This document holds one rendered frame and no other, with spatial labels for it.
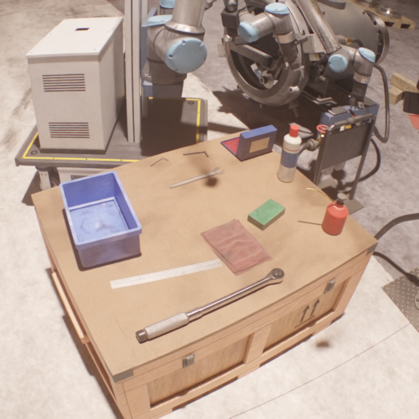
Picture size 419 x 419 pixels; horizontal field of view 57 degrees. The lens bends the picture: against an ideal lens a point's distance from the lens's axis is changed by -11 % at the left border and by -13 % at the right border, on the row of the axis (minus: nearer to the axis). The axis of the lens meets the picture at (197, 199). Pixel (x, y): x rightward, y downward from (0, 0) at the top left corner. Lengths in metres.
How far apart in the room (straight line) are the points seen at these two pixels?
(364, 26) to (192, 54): 1.65
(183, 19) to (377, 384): 1.56
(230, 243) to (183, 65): 0.64
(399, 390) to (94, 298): 1.21
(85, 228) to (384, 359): 1.27
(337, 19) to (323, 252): 1.73
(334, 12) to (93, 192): 1.95
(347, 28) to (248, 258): 1.87
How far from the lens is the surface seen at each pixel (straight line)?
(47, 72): 1.89
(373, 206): 2.47
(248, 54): 2.63
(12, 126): 3.12
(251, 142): 1.67
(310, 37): 2.27
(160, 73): 1.73
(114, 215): 1.45
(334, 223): 1.43
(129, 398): 1.26
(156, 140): 2.09
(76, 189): 1.45
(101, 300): 1.22
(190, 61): 1.54
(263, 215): 1.43
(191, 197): 1.51
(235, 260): 1.30
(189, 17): 1.52
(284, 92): 2.47
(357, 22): 2.90
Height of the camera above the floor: 1.44
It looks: 40 degrees down
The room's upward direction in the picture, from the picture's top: 3 degrees clockwise
